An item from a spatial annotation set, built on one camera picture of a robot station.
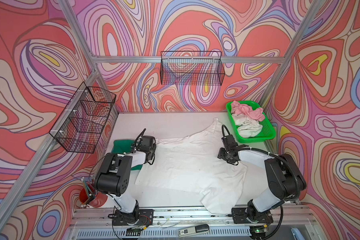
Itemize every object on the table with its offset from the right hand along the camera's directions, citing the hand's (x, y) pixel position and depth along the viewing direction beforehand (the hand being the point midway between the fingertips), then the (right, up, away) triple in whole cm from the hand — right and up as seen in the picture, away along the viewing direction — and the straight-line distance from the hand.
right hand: (225, 158), depth 95 cm
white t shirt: (-23, -3, -1) cm, 23 cm away
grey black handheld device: (-23, -26, -29) cm, 45 cm away
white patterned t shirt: (+19, +20, +10) cm, 30 cm away
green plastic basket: (+31, +17, +6) cm, 36 cm away
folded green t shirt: (-67, +8, -2) cm, 67 cm away
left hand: (-45, +9, +4) cm, 46 cm away
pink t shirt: (+28, +30, +13) cm, 43 cm away
